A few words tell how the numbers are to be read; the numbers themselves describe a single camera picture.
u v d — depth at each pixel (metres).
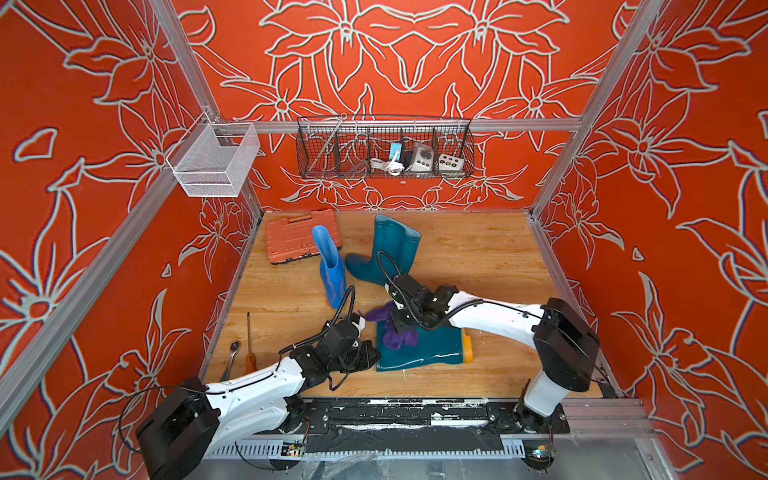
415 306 0.65
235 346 0.84
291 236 1.05
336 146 0.98
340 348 0.62
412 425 0.73
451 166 0.93
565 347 0.47
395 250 0.84
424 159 0.91
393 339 0.79
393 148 0.83
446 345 0.80
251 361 0.81
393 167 0.85
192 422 0.41
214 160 0.93
